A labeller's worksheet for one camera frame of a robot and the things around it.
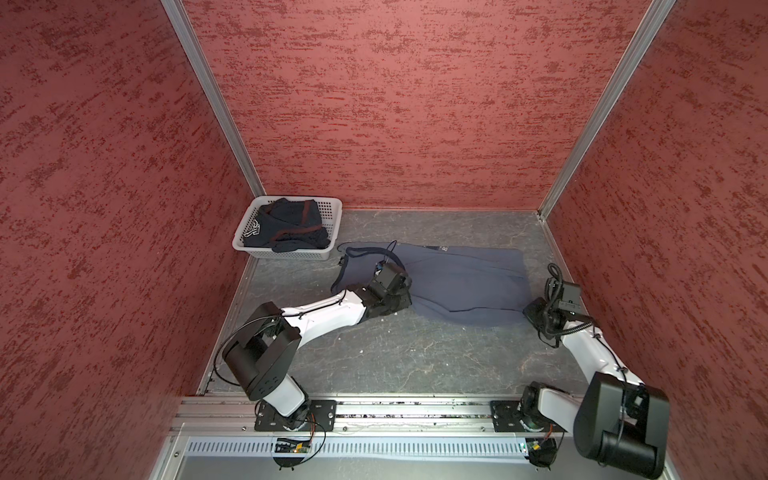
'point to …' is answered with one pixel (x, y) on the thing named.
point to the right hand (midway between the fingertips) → (525, 315)
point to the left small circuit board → (288, 445)
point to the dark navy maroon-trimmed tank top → (287, 225)
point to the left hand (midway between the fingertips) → (408, 303)
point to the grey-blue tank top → (465, 285)
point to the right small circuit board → (536, 446)
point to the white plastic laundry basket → (329, 208)
